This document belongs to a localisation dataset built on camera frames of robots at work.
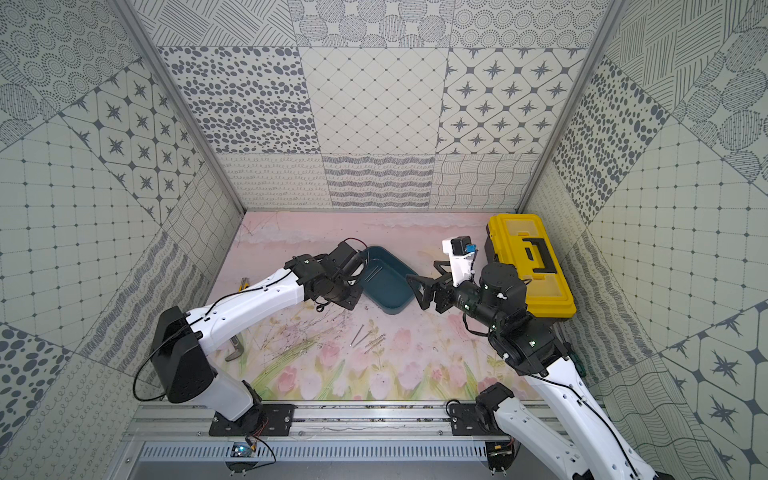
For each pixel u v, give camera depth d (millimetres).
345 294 713
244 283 982
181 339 431
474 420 731
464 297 535
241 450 715
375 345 863
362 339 880
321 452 701
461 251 522
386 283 1041
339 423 749
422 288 551
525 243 897
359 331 895
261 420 677
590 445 392
